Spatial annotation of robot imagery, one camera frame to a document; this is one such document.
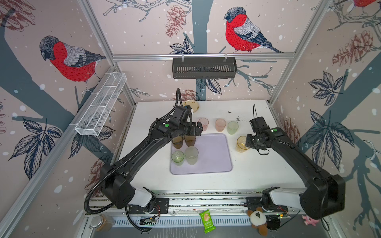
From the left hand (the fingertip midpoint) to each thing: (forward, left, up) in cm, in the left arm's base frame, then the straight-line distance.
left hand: (199, 126), depth 77 cm
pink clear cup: (+18, -5, -22) cm, 30 cm away
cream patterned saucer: (+41, +4, -25) cm, 48 cm away
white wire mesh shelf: (0, +53, +6) cm, 53 cm away
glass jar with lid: (-41, +42, -14) cm, 60 cm away
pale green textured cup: (+13, -24, -20) cm, 34 cm away
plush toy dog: (-39, -28, -20) cm, 52 cm away
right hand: (-3, -29, -12) cm, 32 cm away
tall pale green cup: (-6, +4, -22) cm, 23 cm away
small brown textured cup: (+5, +14, -26) cm, 30 cm away
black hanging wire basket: (+48, -5, +3) cm, 49 cm away
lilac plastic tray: (-7, -10, -23) cm, 26 cm away
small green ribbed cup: (-8, +13, -23) cm, 28 cm away
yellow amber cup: (-5, -24, -11) cm, 27 cm away
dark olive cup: (+3, +5, -21) cm, 22 cm away
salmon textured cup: (+15, -16, -19) cm, 29 cm away
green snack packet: (-40, -4, -22) cm, 46 cm away
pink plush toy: (-39, -51, -20) cm, 67 cm away
